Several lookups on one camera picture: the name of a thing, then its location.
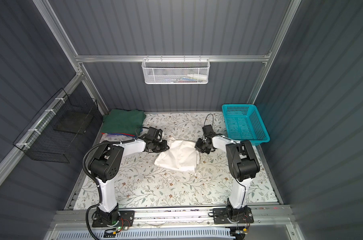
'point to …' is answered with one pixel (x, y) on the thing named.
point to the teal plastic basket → (243, 123)
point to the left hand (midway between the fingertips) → (169, 147)
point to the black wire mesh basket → (61, 130)
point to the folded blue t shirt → (113, 134)
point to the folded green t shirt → (123, 121)
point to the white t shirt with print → (180, 155)
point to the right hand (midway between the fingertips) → (197, 148)
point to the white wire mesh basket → (176, 71)
